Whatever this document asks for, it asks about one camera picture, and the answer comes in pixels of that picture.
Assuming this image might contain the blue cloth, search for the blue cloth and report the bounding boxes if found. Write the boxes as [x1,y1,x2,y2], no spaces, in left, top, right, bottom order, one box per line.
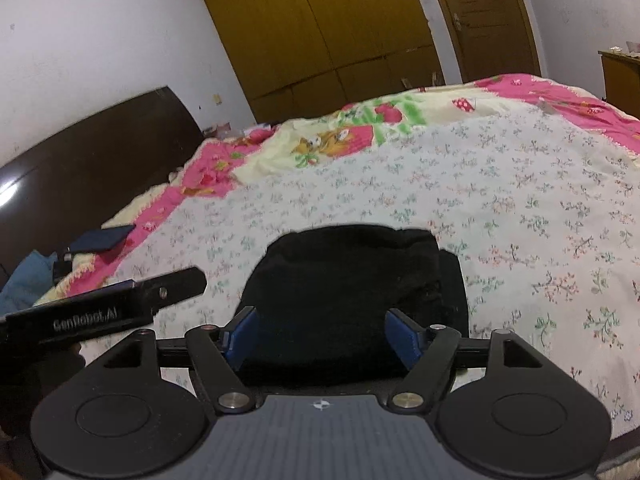
[0,251,58,316]

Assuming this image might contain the dark wooden headboard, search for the dark wooden headboard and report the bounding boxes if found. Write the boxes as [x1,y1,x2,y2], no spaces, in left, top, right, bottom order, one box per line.
[0,86,206,281]

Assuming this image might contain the bedside clutter pile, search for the bedside clutter pile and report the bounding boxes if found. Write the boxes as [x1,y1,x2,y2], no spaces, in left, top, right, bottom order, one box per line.
[202,122,281,142]

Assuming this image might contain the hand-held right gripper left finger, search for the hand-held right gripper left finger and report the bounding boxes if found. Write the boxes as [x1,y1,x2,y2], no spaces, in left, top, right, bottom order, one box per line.
[82,306,260,413]

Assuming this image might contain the brown wooden wardrobe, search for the brown wooden wardrobe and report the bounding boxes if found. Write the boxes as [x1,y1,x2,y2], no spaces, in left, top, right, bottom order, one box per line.
[187,0,446,123]

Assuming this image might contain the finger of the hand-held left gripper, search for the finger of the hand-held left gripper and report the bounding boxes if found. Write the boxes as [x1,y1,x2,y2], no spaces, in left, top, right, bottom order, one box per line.
[130,267,208,312]

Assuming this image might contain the white floral bed sheet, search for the white floral bed sheet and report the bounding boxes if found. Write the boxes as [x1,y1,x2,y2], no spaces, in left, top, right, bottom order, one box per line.
[82,105,640,431]

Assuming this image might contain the dark blue smartphone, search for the dark blue smartphone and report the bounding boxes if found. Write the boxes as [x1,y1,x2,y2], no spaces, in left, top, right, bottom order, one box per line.
[69,225,137,256]

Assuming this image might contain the brown wooden door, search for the brown wooden door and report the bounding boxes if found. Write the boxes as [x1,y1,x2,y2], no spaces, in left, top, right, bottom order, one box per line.
[422,0,543,83]

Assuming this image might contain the wooden desk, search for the wooden desk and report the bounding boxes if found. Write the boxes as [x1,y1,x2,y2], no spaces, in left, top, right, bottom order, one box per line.
[598,49,640,121]

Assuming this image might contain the black pants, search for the black pants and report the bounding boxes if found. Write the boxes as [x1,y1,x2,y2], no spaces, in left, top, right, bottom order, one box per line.
[239,225,471,388]

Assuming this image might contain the pink strawberry printed quilt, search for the pink strawberry printed quilt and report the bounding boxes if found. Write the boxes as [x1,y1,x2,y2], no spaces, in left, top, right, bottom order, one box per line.
[32,74,640,306]

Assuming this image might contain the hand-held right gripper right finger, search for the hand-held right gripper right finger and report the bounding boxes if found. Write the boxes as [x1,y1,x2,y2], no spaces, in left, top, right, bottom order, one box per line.
[384,308,561,413]

